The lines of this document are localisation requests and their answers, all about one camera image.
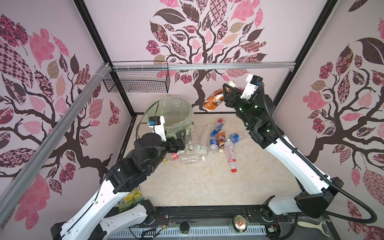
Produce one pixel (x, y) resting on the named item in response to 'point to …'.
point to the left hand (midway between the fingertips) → (175, 133)
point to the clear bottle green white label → (201, 149)
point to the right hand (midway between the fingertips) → (229, 82)
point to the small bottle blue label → (235, 138)
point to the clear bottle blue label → (214, 142)
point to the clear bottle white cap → (190, 159)
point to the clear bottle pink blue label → (219, 124)
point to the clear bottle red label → (175, 156)
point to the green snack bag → (131, 199)
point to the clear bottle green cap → (193, 133)
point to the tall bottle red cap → (229, 150)
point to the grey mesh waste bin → (178, 112)
